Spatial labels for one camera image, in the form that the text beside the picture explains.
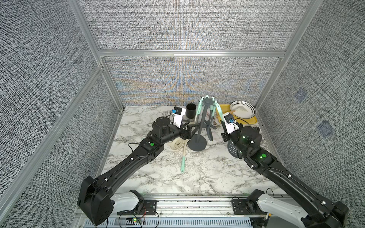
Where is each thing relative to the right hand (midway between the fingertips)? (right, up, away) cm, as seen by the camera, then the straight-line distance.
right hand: (226, 116), depth 69 cm
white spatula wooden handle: (+25, +7, +44) cm, 51 cm away
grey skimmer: (-5, -7, +15) cm, 17 cm away
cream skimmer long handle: (-12, +4, +3) cm, 13 cm away
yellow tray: (+16, +8, +51) cm, 54 cm away
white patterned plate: (+34, +9, +48) cm, 60 cm away
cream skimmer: (-21, -29, +19) cm, 41 cm away
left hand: (-14, -3, 0) cm, 14 cm away
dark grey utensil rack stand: (-6, -4, +20) cm, 21 cm away
